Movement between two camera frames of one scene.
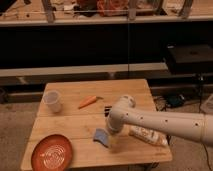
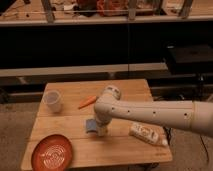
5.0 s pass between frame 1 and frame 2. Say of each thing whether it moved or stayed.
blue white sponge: moved
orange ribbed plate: stayed
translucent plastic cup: stayed
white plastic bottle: stayed
